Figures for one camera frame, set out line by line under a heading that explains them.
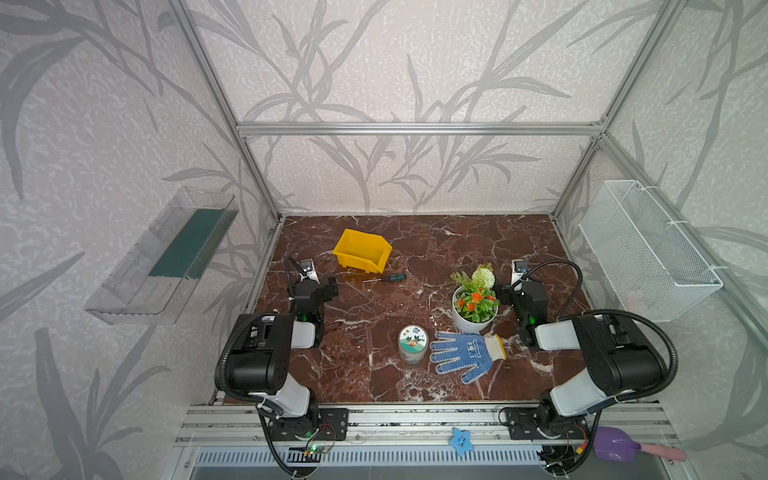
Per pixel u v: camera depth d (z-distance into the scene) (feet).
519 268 2.65
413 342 2.59
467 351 2.81
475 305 2.51
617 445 2.31
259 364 1.49
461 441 2.31
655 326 1.51
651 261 2.11
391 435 2.39
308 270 2.64
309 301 2.33
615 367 1.47
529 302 2.31
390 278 3.31
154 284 2.06
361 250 3.46
